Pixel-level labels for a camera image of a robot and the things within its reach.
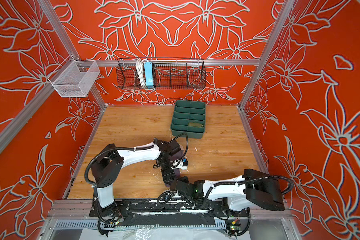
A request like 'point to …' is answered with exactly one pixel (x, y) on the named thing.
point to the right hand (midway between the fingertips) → (175, 182)
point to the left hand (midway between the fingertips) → (173, 176)
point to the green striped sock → (195, 124)
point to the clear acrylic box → (74, 78)
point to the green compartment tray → (189, 117)
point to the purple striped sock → (175, 157)
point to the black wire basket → (175, 74)
